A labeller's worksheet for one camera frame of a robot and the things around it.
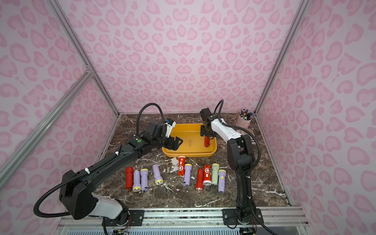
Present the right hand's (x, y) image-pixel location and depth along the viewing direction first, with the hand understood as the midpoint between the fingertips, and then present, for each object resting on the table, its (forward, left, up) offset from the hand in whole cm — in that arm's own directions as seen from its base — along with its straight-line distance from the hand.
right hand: (207, 133), depth 99 cm
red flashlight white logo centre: (-19, +16, -3) cm, 25 cm away
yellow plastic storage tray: (-5, +10, -6) cm, 13 cm away
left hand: (-14, +17, +15) cm, 27 cm away
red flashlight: (-32, +45, -4) cm, 56 cm away
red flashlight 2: (-4, +1, -4) cm, 6 cm away
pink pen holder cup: (+9, -25, 0) cm, 27 cm away
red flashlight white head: (-31, +1, -3) cm, 31 cm away
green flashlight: (-26, -4, -4) cm, 27 cm away
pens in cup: (+11, -26, +6) cm, 29 cm away
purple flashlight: (-28, +12, -2) cm, 30 cm away
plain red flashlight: (-33, +5, -3) cm, 33 cm away
